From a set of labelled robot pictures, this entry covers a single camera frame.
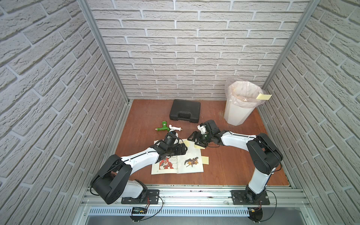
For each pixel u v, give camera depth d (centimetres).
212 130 74
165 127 100
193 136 83
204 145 83
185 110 105
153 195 74
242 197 73
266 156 48
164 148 68
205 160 87
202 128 87
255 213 70
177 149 77
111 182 42
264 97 85
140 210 70
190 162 85
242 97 81
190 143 90
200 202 73
